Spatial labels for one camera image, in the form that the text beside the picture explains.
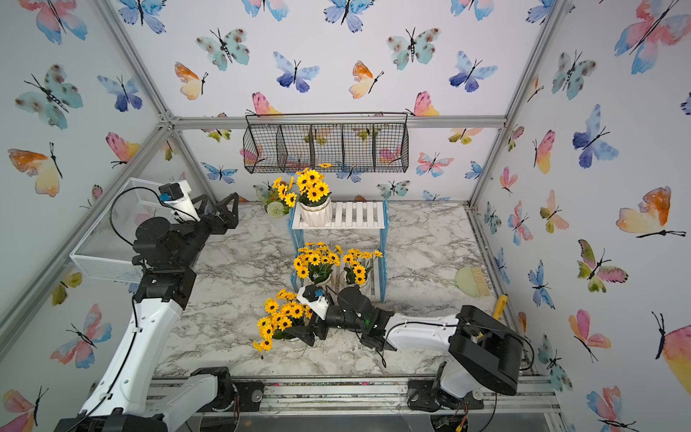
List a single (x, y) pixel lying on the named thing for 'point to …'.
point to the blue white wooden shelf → (348, 216)
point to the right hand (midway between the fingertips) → (296, 311)
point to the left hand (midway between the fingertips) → (222, 193)
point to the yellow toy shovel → (500, 306)
